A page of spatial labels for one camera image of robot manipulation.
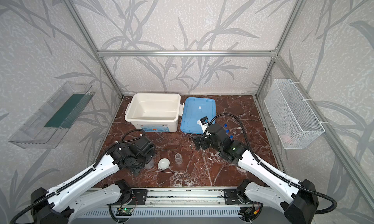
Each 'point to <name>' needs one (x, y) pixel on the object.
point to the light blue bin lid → (192, 109)
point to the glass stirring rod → (170, 172)
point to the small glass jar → (178, 158)
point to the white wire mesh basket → (293, 123)
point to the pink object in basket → (287, 139)
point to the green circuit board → (124, 212)
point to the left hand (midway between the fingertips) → (154, 156)
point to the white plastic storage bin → (155, 112)
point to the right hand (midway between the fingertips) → (200, 129)
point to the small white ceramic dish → (163, 163)
